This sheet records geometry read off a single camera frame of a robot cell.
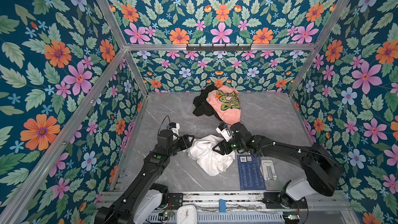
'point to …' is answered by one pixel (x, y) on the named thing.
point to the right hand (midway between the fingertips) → (216, 145)
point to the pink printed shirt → (225, 101)
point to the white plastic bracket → (267, 169)
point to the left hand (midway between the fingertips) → (193, 135)
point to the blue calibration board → (251, 174)
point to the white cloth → (209, 162)
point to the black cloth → (203, 107)
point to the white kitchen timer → (186, 214)
